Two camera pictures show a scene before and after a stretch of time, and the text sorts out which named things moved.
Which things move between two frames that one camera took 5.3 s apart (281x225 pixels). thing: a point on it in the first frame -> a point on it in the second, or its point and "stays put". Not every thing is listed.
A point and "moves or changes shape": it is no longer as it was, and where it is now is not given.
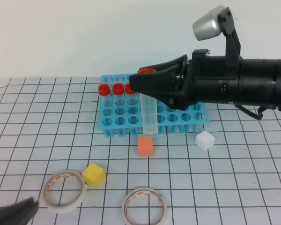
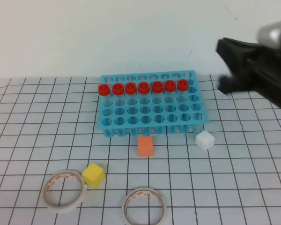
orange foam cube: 145,146 stays put
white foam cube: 204,140 stays put
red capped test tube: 149,108 moves or changes shape
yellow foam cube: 94,176 stays put
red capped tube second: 118,89 stays put
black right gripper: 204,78 -> 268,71
